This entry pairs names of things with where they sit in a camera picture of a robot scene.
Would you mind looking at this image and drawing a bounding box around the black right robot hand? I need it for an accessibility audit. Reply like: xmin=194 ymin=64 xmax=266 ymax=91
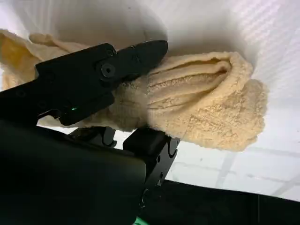
xmin=0 ymin=39 xmax=181 ymax=225

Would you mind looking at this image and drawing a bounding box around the beige towel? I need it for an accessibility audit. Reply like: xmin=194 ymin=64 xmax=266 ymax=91
xmin=0 ymin=29 xmax=269 ymax=152

